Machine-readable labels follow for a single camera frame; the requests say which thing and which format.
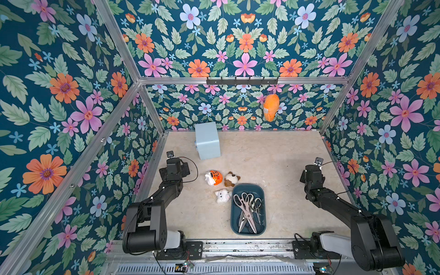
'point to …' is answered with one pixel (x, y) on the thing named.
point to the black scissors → (255, 205)
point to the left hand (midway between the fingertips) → (176, 164)
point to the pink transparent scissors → (244, 203)
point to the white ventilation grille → (219, 269)
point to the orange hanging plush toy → (271, 106)
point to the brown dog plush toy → (231, 179)
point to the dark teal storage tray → (258, 191)
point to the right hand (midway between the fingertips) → (312, 170)
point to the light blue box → (207, 140)
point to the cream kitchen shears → (243, 218)
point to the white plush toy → (222, 196)
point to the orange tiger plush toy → (213, 177)
